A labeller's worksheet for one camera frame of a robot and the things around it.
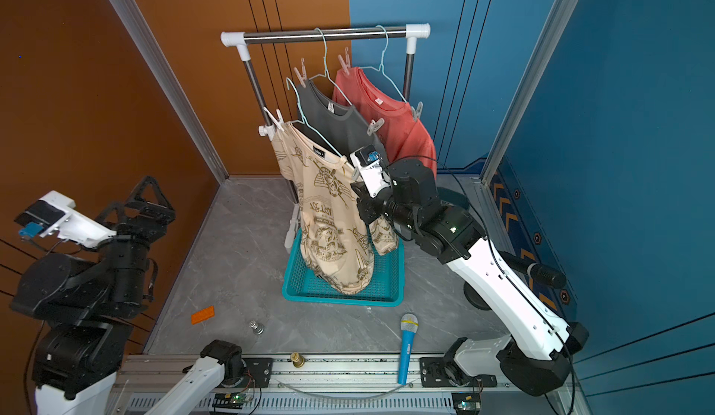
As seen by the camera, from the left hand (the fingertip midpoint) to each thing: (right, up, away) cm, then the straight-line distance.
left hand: (141, 186), depth 48 cm
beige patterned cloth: (+31, -14, +32) cm, 47 cm away
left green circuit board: (+4, -54, +23) cm, 59 cm away
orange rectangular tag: (-10, -37, +35) cm, 52 cm away
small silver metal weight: (+8, -39, +31) cm, 50 cm away
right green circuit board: (+65, -54, +23) cm, 88 cm away
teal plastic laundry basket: (+45, -30, +41) cm, 68 cm away
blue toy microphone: (+51, -37, +30) cm, 70 cm away
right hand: (+37, +2, +13) cm, 39 cm away
